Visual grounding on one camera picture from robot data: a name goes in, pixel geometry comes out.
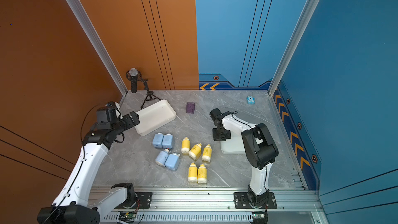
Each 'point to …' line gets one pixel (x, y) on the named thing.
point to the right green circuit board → (258, 216)
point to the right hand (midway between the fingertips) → (219, 139)
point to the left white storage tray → (154, 116)
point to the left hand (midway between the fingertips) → (131, 116)
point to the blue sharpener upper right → (167, 142)
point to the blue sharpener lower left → (160, 158)
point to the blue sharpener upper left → (157, 140)
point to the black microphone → (133, 74)
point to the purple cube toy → (190, 107)
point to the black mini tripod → (150, 95)
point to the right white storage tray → (233, 146)
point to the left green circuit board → (128, 216)
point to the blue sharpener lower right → (172, 161)
